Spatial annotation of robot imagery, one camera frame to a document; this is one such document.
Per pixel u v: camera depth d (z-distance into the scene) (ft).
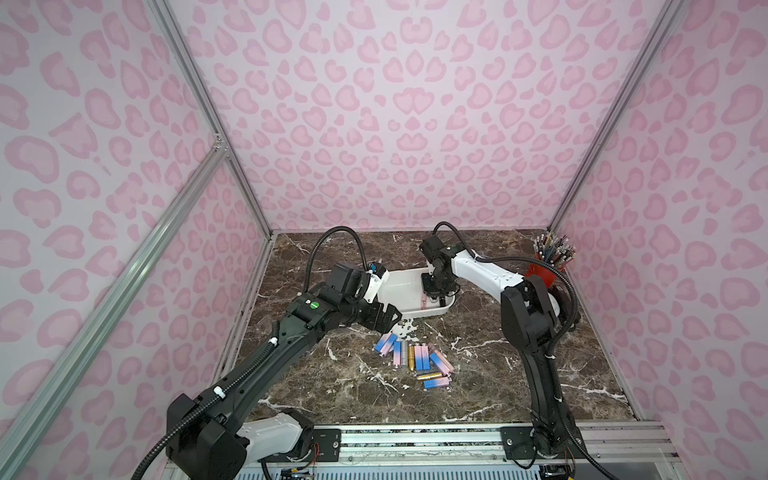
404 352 2.84
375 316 2.14
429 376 2.74
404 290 3.28
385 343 2.90
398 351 2.87
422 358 2.82
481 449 2.41
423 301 3.22
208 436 1.22
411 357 2.82
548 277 3.26
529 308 1.99
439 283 2.78
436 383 2.68
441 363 2.78
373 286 2.24
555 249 3.02
